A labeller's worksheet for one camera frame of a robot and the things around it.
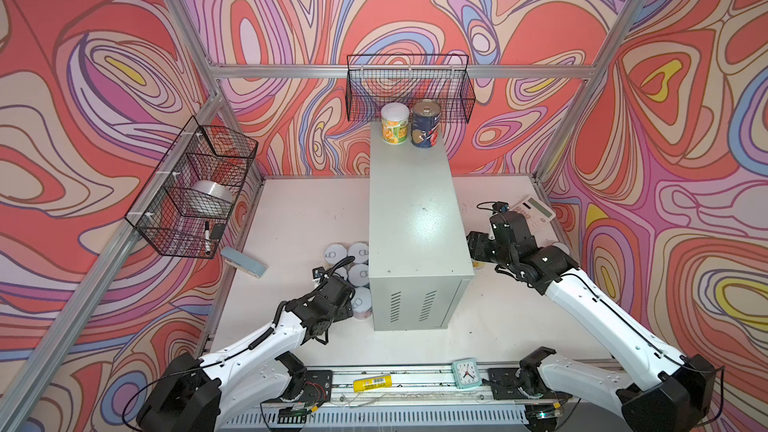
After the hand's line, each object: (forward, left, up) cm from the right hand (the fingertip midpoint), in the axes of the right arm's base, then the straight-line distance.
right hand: (478, 248), depth 79 cm
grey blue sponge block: (+5, +70, -12) cm, 71 cm away
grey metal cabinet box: (-12, +18, +17) cm, 27 cm away
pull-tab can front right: (-9, +32, -12) cm, 35 cm away
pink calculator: (+23, -29, -15) cm, 40 cm away
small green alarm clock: (-27, +6, -16) cm, 31 cm away
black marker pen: (0, +69, +9) cm, 69 cm away
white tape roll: (+10, +68, +15) cm, 70 cm away
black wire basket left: (+6, +73, +14) cm, 75 cm away
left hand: (-8, +38, -16) cm, 42 cm away
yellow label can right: (-14, +7, +17) cm, 23 cm away
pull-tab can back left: (+6, +41, -11) cm, 43 cm away
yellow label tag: (-28, +29, -15) cm, 43 cm away
